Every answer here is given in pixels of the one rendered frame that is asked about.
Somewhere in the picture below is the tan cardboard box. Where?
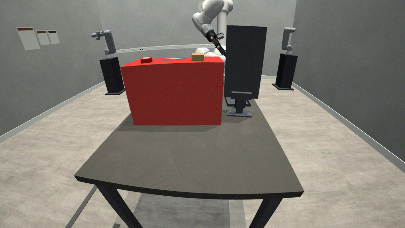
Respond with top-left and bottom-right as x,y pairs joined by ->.
192,53 -> 204,61

